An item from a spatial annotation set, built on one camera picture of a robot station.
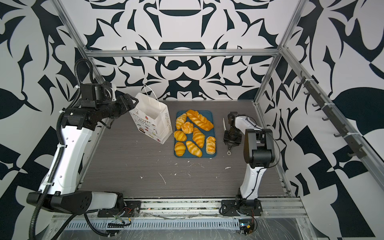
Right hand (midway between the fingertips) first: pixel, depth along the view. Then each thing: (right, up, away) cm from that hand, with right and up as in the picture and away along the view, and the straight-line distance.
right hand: (230, 142), depth 96 cm
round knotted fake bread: (-28, +9, +4) cm, 29 cm away
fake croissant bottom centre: (-23, -3, -5) cm, 24 cm away
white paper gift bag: (-45, +15, -19) cm, 51 cm away
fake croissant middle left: (-32, +4, 0) cm, 32 cm away
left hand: (-51, +23, -28) cm, 63 cm away
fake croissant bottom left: (-32, -3, -4) cm, 32 cm away
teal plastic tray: (-12, +17, +16) cm, 26 cm away
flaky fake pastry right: (-13, -1, -4) cm, 14 cm away
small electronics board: (+1, -35, -25) cm, 43 cm away
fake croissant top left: (-33, +13, +9) cm, 36 cm away
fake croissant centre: (-20, +3, -1) cm, 21 cm away
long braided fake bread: (-19, +13, +9) cm, 25 cm away
